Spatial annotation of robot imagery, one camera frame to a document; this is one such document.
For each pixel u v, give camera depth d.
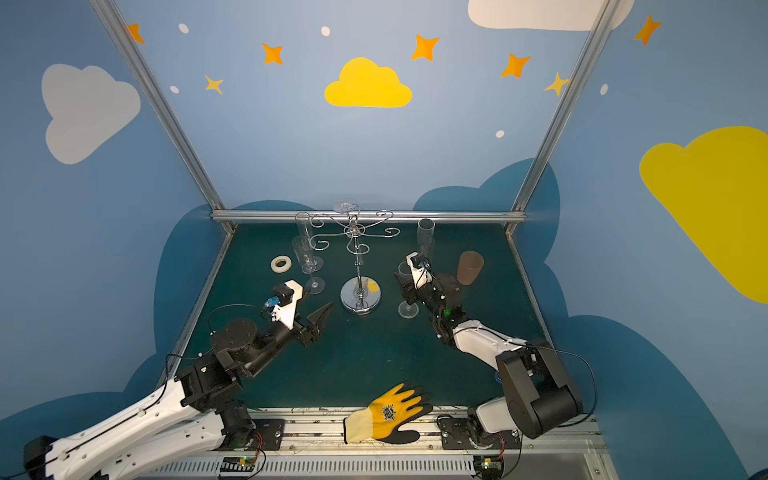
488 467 0.73
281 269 1.07
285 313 0.54
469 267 1.01
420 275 0.73
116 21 0.70
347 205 0.86
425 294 0.77
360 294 1.01
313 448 0.73
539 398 0.43
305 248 0.90
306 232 0.97
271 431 0.75
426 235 1.01
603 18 0.70
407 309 0.96
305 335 0.56
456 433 0.75
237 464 0.73
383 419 0.75
